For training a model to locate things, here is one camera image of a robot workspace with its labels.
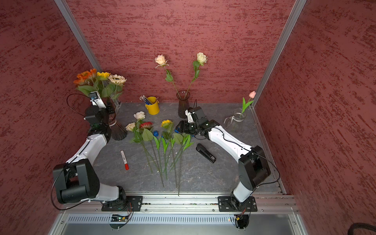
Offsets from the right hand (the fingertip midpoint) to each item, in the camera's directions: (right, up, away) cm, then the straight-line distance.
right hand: (179, 131), depth 83 cm
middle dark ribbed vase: (+1, +23, +18) cm, 29 cm away
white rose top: (-33, +10, +26) cm, 43 cm away
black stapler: (+16, -15, +6) cm, 23 cm away
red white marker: (-33, -23, +4) cm, 40 cm away
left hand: (-42, +17, -2) cm, 46 cm away
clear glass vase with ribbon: (+36, +5, +12) cm, 39 cm away
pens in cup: (-27, +21, +19) cm, 40 cm away
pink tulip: (+43, +21, +3) cm, 48 cm away
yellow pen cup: (-23, +14, +27) cm, 38 cm away
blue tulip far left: (-16, -11, +13) cm, 23 cm away
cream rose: (-36, +1, +18) cm, 40 cm away
